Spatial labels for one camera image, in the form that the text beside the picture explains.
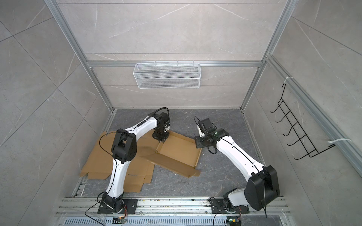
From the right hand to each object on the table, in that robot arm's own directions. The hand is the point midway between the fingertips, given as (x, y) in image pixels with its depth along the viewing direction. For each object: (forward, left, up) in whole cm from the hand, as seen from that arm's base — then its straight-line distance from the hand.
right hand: (199, 140), depth 84 cm
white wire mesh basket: (+45, +21, +16) cm, 52 cm away
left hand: (+9, +24, -11) cm, 27 cm away
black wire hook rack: (-15, -46, +17) cm, 51 cm away
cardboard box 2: (-9, +64, -13) cm, 66 cm away
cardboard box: (-2, +14, -13) cm, 19 cm away
